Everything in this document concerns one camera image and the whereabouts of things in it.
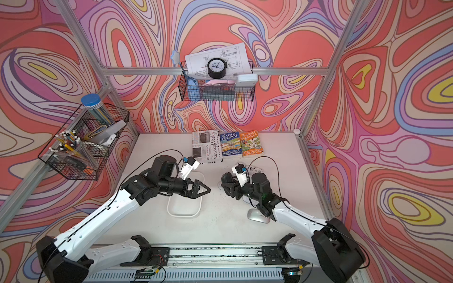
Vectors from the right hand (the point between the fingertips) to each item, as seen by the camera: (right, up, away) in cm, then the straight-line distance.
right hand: (228, 185), depth 81 cm
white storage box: (-24, -12, +6) cm, 28 cm away
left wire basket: (-55, +21, -8) cm, 59 cm away
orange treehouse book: (+15, +20, +30) cm, 39 cm away
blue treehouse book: (+2, +20, +31) cm, 37 cm away
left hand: (-9, +1, -13) cm, 16 cm away
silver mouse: (+14, -16, +5) cm, 22 cm away
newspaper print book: (-13, +18, +27) cm, 35 cm away
